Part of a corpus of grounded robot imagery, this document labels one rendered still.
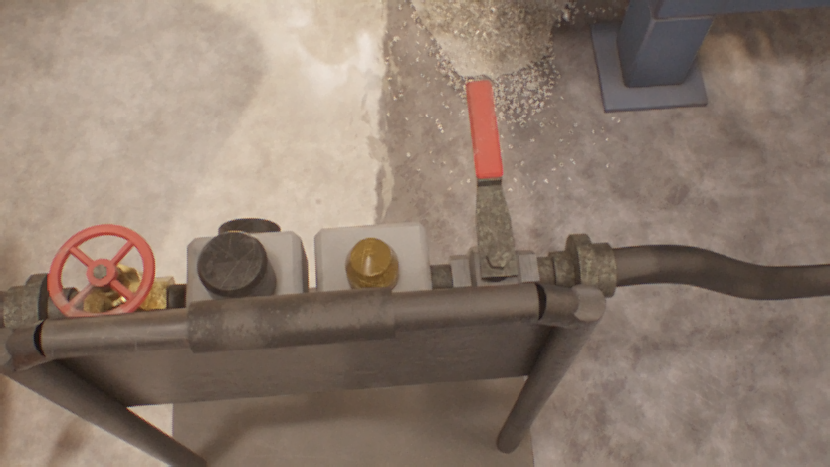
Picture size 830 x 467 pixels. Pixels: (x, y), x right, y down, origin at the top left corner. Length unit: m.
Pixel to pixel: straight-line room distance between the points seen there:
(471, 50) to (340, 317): 0.80
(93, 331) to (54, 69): 0.84
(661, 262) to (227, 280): 0.31
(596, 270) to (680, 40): 0.58
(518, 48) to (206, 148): 0.45
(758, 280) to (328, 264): 0.35
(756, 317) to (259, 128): 0.69
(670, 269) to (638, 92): 0.61
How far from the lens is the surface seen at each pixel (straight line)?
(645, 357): 1.15
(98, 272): 0.64
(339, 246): 0.66
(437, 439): 1.08
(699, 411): 1.15
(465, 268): 0.67
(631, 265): 0.69
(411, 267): 0.66
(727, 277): 0.75
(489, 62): 1.28
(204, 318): 0.54
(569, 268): 0.68
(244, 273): 0.62
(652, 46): 1.20
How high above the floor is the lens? 1.08
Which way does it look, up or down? 68 degrees down
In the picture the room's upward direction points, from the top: straight up
